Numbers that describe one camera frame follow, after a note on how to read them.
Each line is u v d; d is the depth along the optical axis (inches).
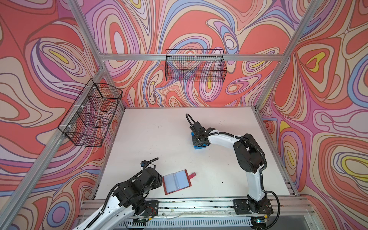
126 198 20.1
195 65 37.7
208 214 28.7
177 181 32.3
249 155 20.9
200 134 29.3
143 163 28.2
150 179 23.7
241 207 28.9
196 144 35.0
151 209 28.3
